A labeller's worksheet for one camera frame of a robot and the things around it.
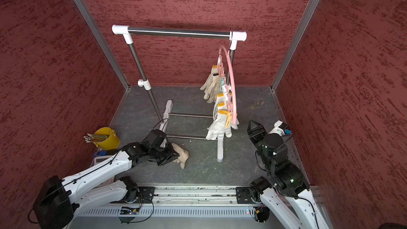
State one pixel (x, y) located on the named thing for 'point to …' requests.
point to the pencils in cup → (93, 138)
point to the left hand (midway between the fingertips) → (179, 159)
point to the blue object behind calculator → (100, 153)
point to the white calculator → (98, 159)
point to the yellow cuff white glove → (214, 70)
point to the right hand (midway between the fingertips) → (248, 127)
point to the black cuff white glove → (214, 89)
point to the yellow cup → (112, 142)
